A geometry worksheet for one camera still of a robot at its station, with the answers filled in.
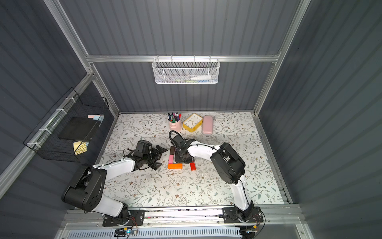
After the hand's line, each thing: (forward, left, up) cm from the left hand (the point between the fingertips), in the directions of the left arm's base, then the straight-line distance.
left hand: (167, 155), depth 90 cm
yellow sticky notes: (-12, +31, +29) cm, 44 cm away
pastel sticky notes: (+12, +37, +22) cm, 44 cm away
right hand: (-2, -6, -5) cm, 8 cm away
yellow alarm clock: (+28, -15, -2) cm, 32 cm away
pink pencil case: (+25, -26, -4) cm, 37 cm away
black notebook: (+4, +42, +22) cm, 48 cm away
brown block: (+7, -1, -6) cm, 9 cm away
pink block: (+1, -1, -6) cm, 6 cm away
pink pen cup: (+22, -3, +2) cm, 22 cm away
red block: (-5, -16, -5) cm, 17 cm away
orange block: (-4, -4, -5) cm, 8 cm away
